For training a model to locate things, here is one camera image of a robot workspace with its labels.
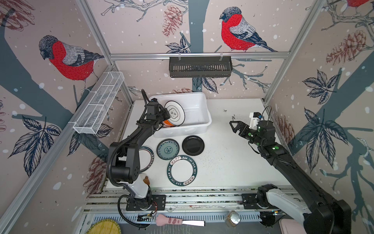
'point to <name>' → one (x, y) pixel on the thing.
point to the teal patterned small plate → (167, 148)
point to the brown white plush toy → (146, 180)
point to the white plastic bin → (197, 116)
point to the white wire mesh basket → (91, 118)
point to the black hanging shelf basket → (200, 67)
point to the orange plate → (166, 123)
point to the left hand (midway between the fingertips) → (168, 110)
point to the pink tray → (289, 226)
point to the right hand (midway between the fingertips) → (233, 125)
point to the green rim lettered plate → (181, 170)
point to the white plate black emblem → (176, 113)
